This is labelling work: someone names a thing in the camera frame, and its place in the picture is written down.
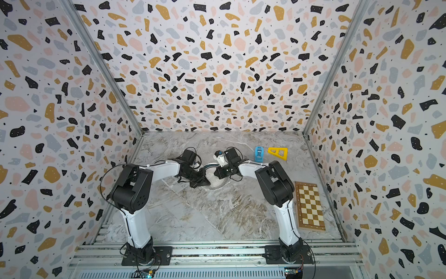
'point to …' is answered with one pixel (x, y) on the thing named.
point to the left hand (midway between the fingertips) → (213, 182)
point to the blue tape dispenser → (259, 154)
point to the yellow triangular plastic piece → (286, 157)
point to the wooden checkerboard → (309, 214)
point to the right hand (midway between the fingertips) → (216, 173)
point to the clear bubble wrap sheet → (233, 210)
